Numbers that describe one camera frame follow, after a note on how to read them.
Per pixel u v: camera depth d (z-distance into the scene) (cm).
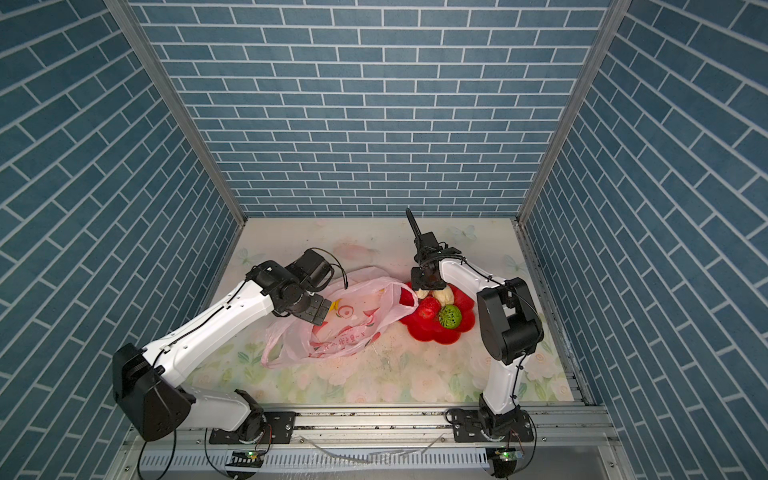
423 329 90
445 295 92
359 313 94
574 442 75
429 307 90
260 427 68
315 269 62
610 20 72
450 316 87
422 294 90
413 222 84
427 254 76
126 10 70
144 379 39
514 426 68
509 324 50
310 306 69
